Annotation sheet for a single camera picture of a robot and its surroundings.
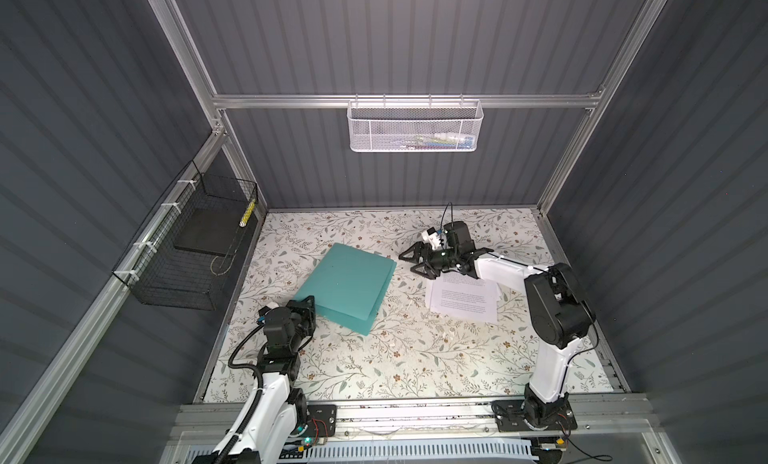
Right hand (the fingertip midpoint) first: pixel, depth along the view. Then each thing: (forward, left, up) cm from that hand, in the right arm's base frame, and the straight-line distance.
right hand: (407, 266), depth 90 cm
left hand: (-10, +26, +1) cm, 28 cm away
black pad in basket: (-1, +51, +19) cm, 54 cm away
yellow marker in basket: (+8, +45, +17) cm, 48 cm away
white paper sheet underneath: (-2, -7, -11) cm, 14 cm away
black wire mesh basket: (-9, +56, +17) cm, 59 cm away
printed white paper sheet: (-3, -18, -12) cm, 22 cm away
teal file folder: (-1, +18, -9) cm, 21 cm away
